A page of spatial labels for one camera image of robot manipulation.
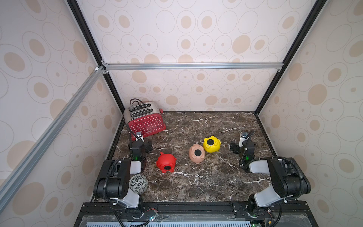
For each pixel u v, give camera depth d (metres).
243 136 0.83
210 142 0.92
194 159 0.85
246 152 0.73
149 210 0.73
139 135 0.81
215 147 0.90
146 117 0.92
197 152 0.87
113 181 0.45
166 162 0.83
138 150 0.70
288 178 0.46
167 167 0.83
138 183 0.82
